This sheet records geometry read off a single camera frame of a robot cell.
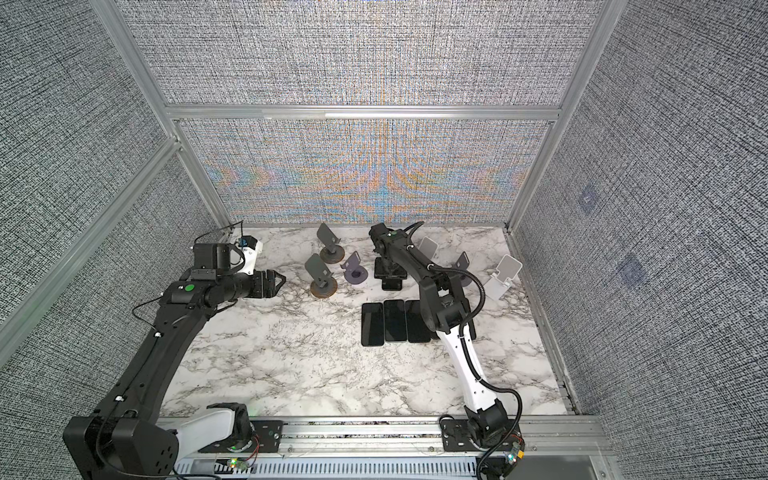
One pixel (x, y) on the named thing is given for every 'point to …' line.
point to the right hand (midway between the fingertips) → (390, 274)
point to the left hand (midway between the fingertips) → (273, 277)
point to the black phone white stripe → (392, 284)
